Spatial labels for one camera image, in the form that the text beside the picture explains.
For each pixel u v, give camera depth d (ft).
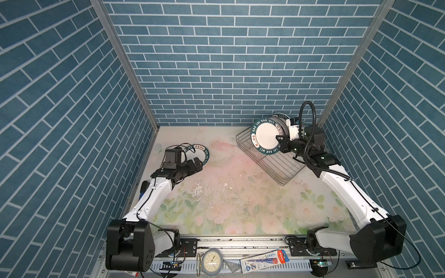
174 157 2.15
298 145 2.15
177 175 2.07
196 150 3.45
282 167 3.25
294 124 2.18
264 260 2.28
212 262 2.20
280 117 3.33
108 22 2.42
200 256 2.31
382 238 1.30
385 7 2.32
